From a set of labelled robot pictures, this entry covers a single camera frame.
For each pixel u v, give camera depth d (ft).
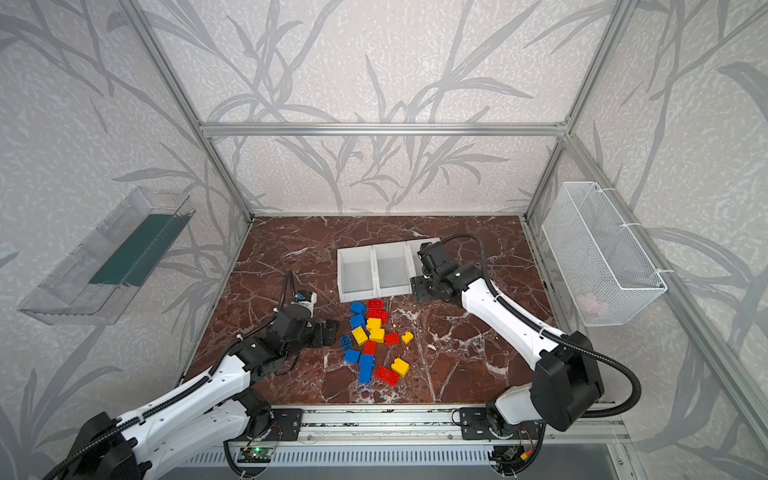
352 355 2.78
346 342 2.86
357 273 3.33
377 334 2.85
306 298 2.43
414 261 3.17
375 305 3.07
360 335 2.86
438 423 2.47
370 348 2.85
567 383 1.34
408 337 2.90
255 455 2.35
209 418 1.86
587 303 2.41
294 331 2.08
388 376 2.66
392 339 2.89
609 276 1.99
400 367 2.67
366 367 2.71
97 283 2.07
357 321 2.97
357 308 3.04
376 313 2.99
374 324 2.97
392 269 3.41
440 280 2.01
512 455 2.46
